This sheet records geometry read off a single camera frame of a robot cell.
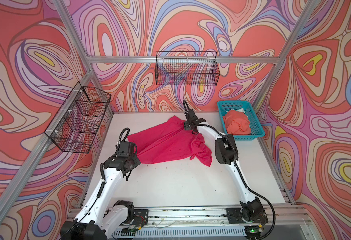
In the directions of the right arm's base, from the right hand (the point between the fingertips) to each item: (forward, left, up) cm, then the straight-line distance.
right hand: (193, 126), depth 112 cm
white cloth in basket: (+11, -38, +5) cm, 40 cm away
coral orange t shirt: (-4, -30, +7) cm, 31 cm away
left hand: (-33, +36, +12) cm, 51 cm away
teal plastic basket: (-12, -41, +8) cm, 44 cm away
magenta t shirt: (-16, +20, +6) cm, 26 cm away
